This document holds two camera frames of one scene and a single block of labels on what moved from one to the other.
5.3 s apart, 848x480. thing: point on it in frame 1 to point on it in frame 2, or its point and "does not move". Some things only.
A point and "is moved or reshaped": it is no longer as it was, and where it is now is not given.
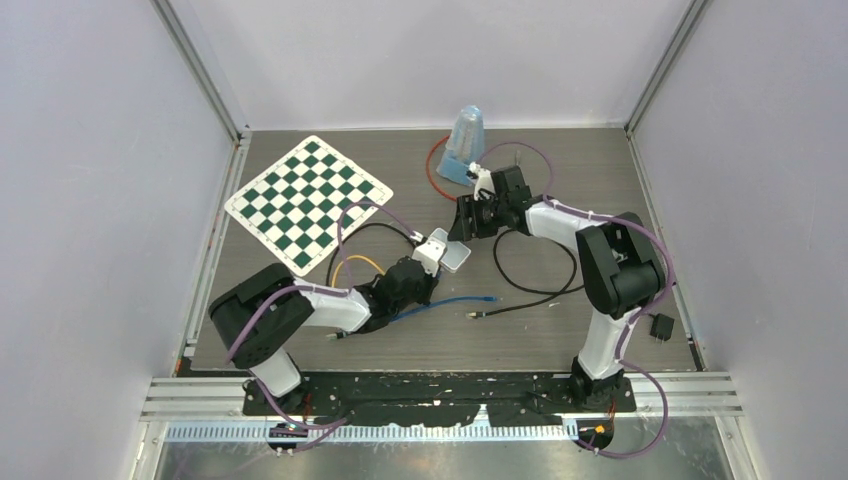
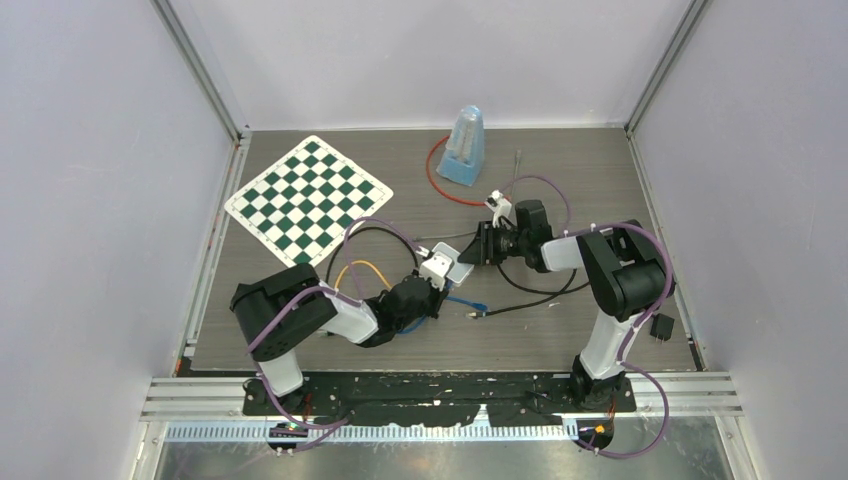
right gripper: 467,207 to 481,250
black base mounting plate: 452,399 does not move
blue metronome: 465,147 does not move
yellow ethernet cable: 352,257 is moved or reshaped
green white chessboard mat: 295,206 does not move
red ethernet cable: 427,171 does not move
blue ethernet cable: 480,298 is moved or reshaped
